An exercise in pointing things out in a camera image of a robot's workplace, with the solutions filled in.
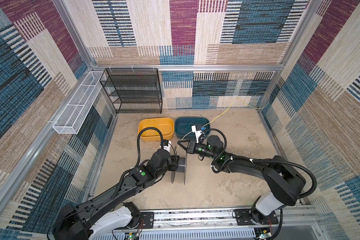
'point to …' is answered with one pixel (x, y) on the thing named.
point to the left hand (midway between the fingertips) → (177, 155)
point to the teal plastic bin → (181, 120)
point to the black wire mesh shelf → (133, 90)
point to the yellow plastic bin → (165, 125)
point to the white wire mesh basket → (74, 116)
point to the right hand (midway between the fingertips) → (177, 145)
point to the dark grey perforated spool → (182, 167)
